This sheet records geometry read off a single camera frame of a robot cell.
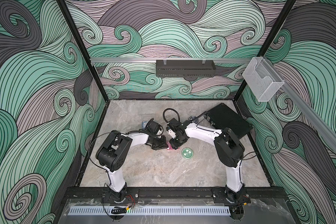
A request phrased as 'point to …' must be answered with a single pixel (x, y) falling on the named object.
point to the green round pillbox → (187, 153)
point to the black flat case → (221, 117)
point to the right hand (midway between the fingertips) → (174, 146)
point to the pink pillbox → (170, 146)
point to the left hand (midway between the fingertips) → (168, 145)
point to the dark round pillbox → (195, 121)
